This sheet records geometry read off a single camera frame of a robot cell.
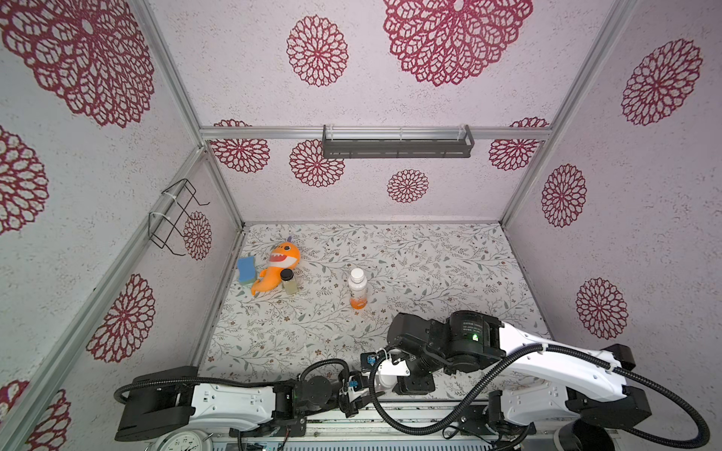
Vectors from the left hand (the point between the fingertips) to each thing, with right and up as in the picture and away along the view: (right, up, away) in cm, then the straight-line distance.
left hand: (377, 383), depth 73 cm
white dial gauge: (-47, -12, -5) cm, 49 cm away
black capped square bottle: (-28, +24, +20) cm, 42 cm away
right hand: (+2, +9, -10) cm, 14 cm away
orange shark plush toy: (-32, +33, +27) cm, 53 cm away
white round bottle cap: (-5, +27, +10) cm, 29 cm away
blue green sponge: (-48, +27, +35) cm, 66 cm away
